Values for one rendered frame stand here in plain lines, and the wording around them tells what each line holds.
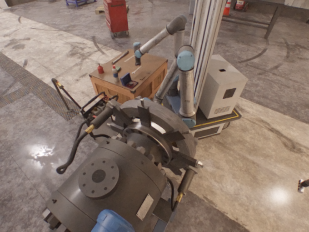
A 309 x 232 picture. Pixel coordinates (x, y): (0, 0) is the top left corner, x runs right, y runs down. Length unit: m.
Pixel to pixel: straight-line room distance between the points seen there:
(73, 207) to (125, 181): 0.27
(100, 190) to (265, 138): 2.19
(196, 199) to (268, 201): 0.73
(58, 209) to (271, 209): 1.85
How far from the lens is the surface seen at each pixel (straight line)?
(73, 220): 0.93
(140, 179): 0.97
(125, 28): 5.01
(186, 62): 1.13
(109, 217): 0.73
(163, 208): 1.51
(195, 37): 1.70
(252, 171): 2.20
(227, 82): 1.71
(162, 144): 1.15
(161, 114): 1.06
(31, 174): 2.34
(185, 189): 1.35
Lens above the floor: 1.73
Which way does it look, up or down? 47 degrees down
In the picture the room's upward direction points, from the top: straight up
